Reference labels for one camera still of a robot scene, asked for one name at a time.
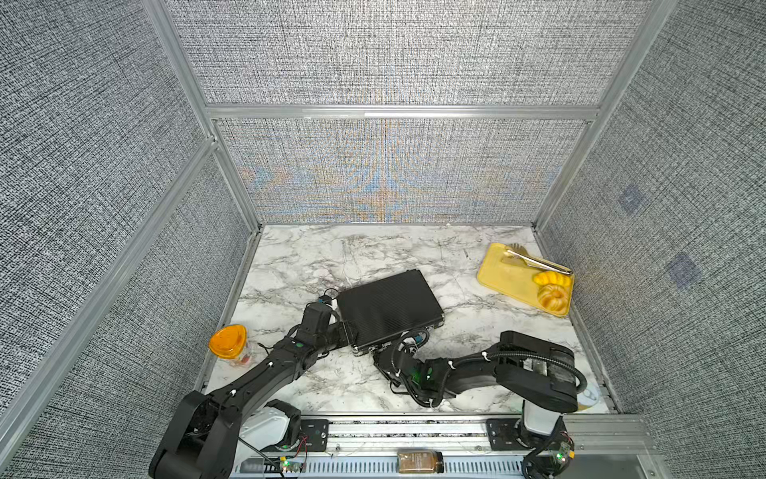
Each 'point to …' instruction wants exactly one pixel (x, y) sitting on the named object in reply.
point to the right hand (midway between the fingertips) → (365, 351)
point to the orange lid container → (227, 340)
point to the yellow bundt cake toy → (553, 297)
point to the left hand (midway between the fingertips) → (358, 331)
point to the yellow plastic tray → (511, 276)
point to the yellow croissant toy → (553, 277)
